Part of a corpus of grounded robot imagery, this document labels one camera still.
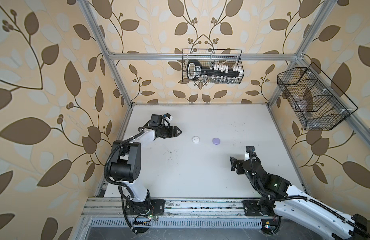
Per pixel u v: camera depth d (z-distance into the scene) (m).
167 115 0.88
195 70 0.83
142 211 0.69
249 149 0.64
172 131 0.84
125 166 0.48
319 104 0.72
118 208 0.75
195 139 0.98
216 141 0.99
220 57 0.90
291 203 0.51
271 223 0.71
